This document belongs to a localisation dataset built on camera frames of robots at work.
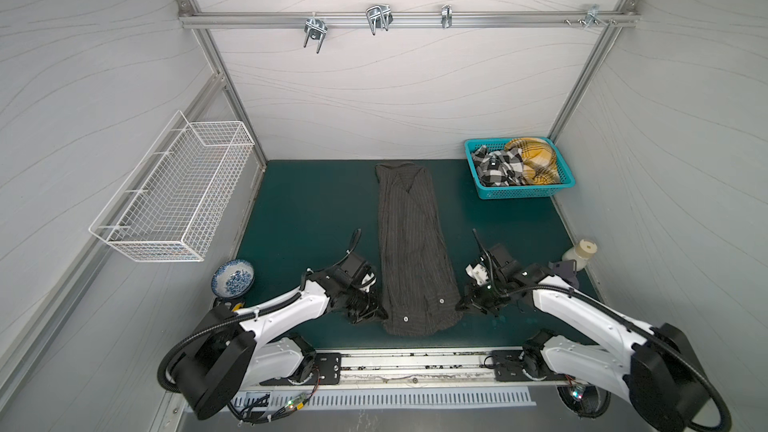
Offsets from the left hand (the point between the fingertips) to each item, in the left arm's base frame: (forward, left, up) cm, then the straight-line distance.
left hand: (393, 312), depth 79 cm
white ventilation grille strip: (-18, -2, -4) cm, 19 cm away
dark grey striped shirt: (+7, -8, -3) cm, 11 cm away
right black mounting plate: (-11, -30, -3) cm, 32 cm away
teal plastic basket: (+46, -60, +4) cm, 76 cm away
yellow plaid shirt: (+52, -52, +6) cm, 74 cm away
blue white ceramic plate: (+9, +48, -3) cm, 49 cm away
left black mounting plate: (-13, +16, -4) cm, 21 cm away
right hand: (+3, -18, +1) cm, 19 cm away
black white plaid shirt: (+49, -39, +5) cm, 63 cm away
